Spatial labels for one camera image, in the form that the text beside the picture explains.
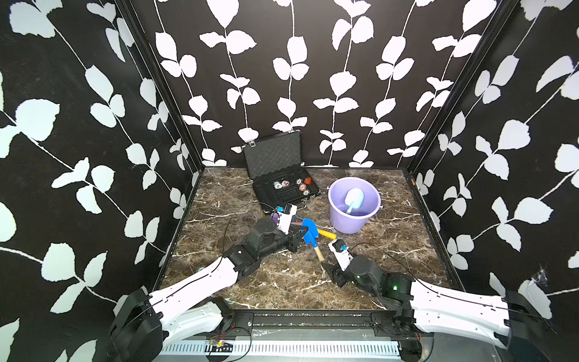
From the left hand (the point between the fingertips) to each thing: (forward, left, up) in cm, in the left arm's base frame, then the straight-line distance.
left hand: (309, 226), depth 73 cm
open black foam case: (+44, +13, -15) cm, 48 cm away
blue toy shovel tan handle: (-1, -1, -4) cm, 4 cm away
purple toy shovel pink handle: (-1, +11, +9) cm, 14 cm away
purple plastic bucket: (+10, -19, -17) cm, 27 cm away
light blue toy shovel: (+21, -22, -14) cm, 33 cm away
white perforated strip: (-31, +10, -22) cm, 39 cm away
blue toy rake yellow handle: (+8, -9, -22) cm, 25 cm away
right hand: (-6, -6, -10) cm, 13 cm away
